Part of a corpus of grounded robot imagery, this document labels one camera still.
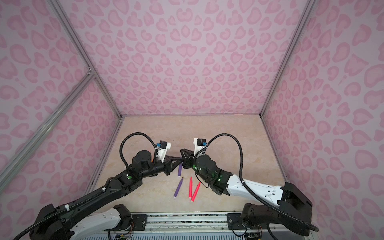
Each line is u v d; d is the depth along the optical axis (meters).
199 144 0.63
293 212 0.40
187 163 0.63
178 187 0.84
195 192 0.82
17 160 0.53
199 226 0.72
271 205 0.41
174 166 0.70
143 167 0.59
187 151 0.68
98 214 0.57
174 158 0.70
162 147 0.65
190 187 0.84
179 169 0.73
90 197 0.47
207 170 0.53
